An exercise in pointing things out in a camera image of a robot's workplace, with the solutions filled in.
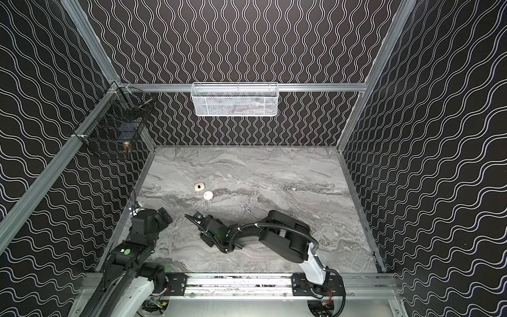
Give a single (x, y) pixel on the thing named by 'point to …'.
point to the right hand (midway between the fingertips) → (209, 227)
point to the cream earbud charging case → (199, 187)
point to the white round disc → (208, 195)
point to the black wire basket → (120, 115)
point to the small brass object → (125, 144)
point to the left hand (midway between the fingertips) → (163, 212)
